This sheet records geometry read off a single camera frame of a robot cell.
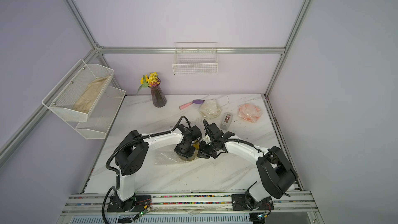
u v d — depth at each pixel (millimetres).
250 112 1073
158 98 1105
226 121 1012
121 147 515
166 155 825
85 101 764
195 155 818
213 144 674
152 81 955
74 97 755
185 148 761
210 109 1077
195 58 955
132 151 541
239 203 729
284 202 752
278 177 435
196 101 1144
